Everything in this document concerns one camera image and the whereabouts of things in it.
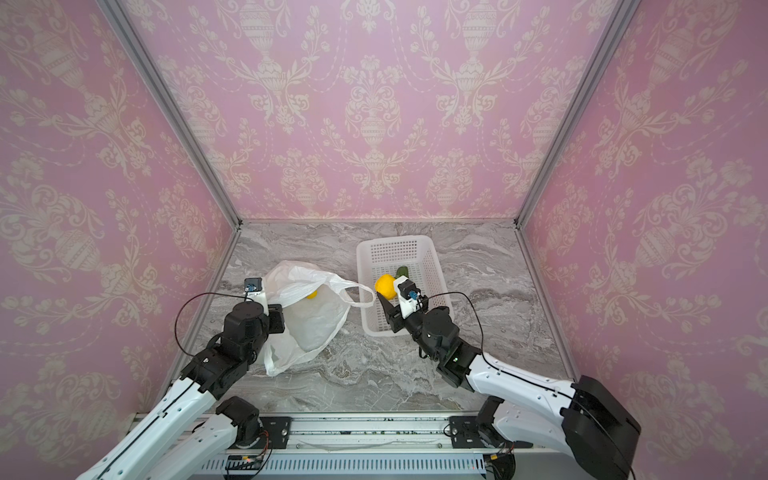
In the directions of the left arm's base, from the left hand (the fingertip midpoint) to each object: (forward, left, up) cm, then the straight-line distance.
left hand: (276, 301), depth 78 cm
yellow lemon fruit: (+1, -10, +3) cm, 10 cm away
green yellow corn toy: (+21, -34, -15) cm, 42 cm away
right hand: (+1, -30, +6) cm, 30 cm away
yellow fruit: (+1, -29, +8) cm, 30 cm away
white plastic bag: (+8, -5, -16) cm, 19 cm away
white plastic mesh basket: (+27, -27, -14) cm, 41 cm away
